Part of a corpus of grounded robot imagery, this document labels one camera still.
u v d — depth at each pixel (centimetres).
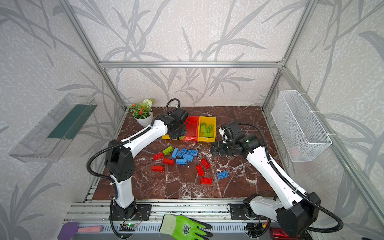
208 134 102
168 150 94
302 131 62
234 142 54
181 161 89
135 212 70
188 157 92
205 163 89
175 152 93
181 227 69
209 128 105
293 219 36
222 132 70
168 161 89
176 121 64
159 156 93
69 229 68
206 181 83
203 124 107
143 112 99
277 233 68
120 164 48
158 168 87
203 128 105
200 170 87
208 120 105
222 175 85
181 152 94
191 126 122
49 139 65
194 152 94
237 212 74
